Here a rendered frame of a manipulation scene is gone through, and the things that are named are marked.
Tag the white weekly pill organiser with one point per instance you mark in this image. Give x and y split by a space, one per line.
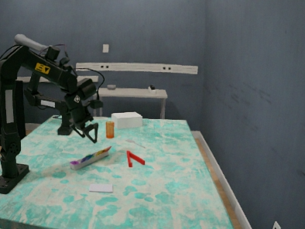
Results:
89 158

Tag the orange translucent pill bottle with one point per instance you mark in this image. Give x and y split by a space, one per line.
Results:
109 129

